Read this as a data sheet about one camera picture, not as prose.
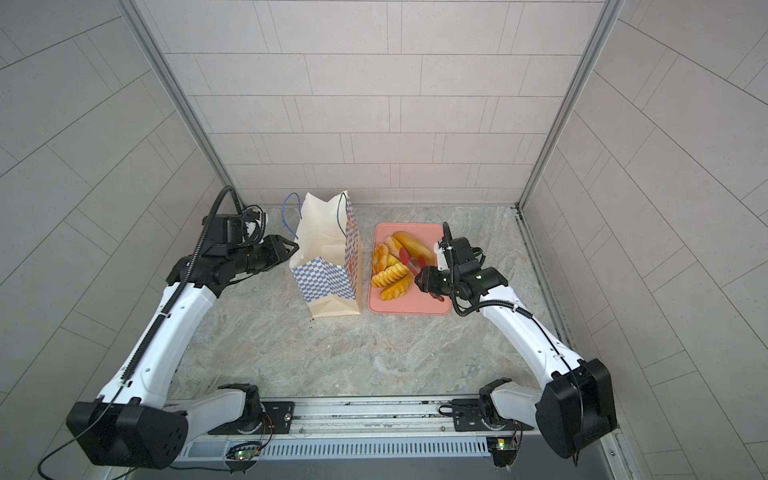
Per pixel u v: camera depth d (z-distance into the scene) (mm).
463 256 600
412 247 991
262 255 640
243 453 642
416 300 874
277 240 656
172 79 823
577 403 377
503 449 680
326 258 705
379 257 942
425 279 707
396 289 873
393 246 979
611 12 708
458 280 592
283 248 680
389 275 889
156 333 421
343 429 704
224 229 552
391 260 936
